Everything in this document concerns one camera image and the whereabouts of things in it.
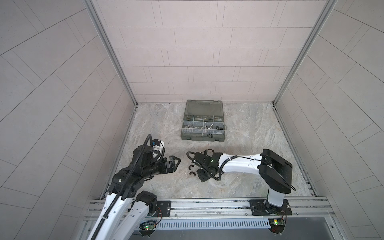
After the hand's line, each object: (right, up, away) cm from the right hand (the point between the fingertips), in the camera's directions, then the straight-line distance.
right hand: (201, 179), depth 82 cm
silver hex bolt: (+6, +27, +17) cm, 33 cm away
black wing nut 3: (+6, +22, +15) cm, 28 cm away
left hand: (-11, +15, -14) cm, 23 cm away
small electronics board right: (+35, -15, -14) cm, 41 cm away
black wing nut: (-6, +7, +2) cm, 9 cm away
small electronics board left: (-24, -13, -18) cm, 32 cm away
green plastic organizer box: (+2, +32, +20) cm, 38 cm away
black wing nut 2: (-5, +4, 0) cm, 6 cm away
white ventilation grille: (+5, -14, -14) cm, 21 cm away
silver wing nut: (-8, +28, +18) cm, 34 cm away
